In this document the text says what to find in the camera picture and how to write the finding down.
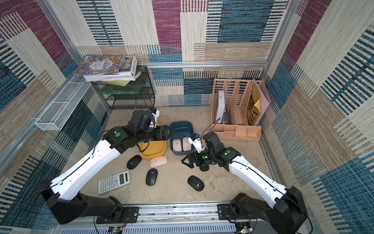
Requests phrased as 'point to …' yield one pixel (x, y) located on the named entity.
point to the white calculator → (113, 182)
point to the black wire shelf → (137, 94)
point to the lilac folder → (265, 100)
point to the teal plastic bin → (180, 131)
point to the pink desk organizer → (233, 110)
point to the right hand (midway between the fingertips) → (187, 157)
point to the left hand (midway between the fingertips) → (166, 130)
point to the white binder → (221, 106)
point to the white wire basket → (56, 116)
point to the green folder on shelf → (107, 89)
